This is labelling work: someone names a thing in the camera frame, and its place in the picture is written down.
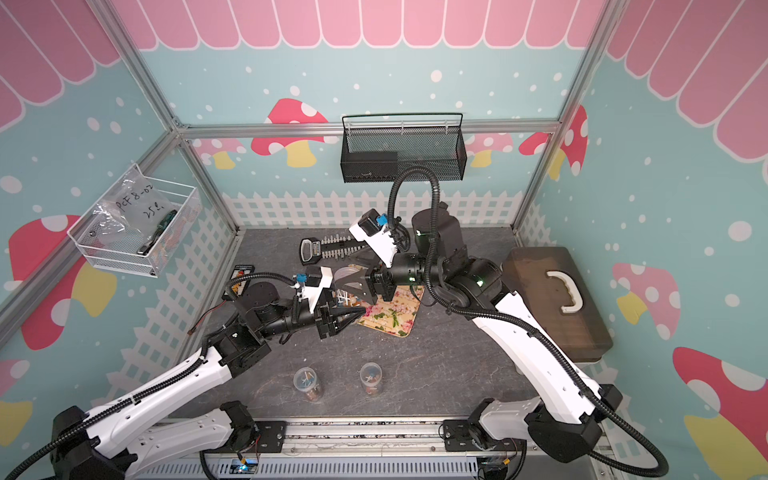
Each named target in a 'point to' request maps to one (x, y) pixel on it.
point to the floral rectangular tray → (397, 316)
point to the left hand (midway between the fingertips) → (361, 305)
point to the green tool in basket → (144, 249)
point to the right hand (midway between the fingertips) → (348, 270)
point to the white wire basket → (123, 257)
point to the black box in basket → (370, 166)
